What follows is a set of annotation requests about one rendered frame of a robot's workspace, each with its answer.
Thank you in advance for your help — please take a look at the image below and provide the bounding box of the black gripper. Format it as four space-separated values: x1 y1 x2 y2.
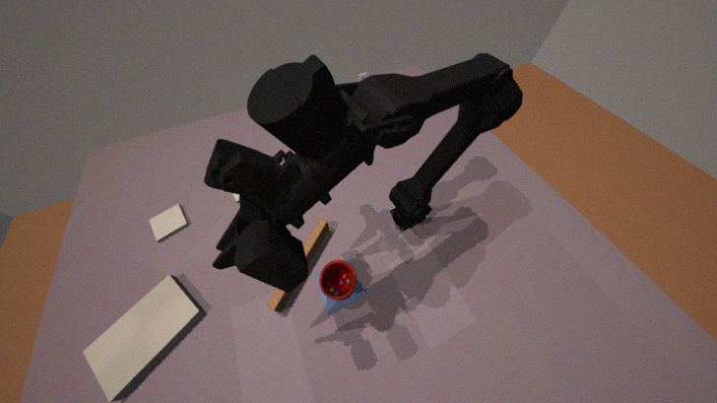
213 151 334 293

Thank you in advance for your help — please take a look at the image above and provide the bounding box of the dark red translucent cup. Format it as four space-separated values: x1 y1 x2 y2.
319 260 357 301

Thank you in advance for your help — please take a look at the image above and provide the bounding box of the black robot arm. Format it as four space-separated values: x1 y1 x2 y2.
204 53 523 231

